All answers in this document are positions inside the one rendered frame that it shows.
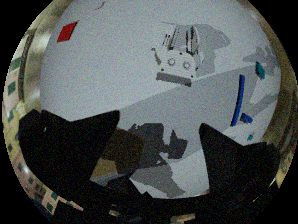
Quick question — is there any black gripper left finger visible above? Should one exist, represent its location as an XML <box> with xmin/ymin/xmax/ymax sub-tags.
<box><xmin>41</xmin><ymin>109</ymin><xmax>121</xmax><ymax>180</ymax></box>

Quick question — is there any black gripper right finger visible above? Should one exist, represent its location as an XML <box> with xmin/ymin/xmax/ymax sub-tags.
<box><xmin>198</xmin><ymin>123</ymin><xmax>266</xmax><ymax>193</ymax></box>

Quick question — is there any red rectangular block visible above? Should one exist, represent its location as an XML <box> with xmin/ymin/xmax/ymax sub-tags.
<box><xmin>57</xmin><ymin>22</ymin><xmax>77</xmax><ymax>41</ymax></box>

